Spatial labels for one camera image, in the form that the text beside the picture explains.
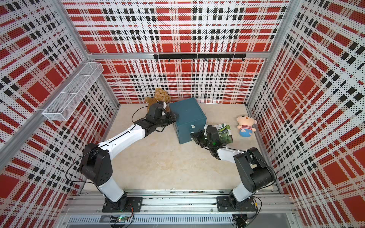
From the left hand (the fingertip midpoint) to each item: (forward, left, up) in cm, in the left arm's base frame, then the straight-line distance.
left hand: (179, 117), depth 86 cm
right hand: (-7, -7, -8) cm, 13 cm away
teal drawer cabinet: (-3, -8, +2) cm, 9 cm away
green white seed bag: (+3, -31, -20) cm, 37 cm away
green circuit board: (-50, +29, -19) cm, 61 cm away
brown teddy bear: (+29, +17, -8) cm, 35 cm away
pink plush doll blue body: (+6, -47, -15) cm, 49 cm away
